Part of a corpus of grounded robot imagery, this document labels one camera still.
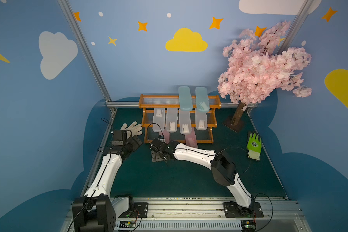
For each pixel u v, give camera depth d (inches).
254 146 38.7
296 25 29.6
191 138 38.6
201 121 36.5
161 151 26.7
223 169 20.0
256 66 24.1
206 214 29.0
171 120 36.6
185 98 34.1
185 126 34.9
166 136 33.1
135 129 42.5
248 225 28.8
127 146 29.2
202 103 33.0
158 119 36.8
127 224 28.3
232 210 29.1
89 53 34.0
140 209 29.5
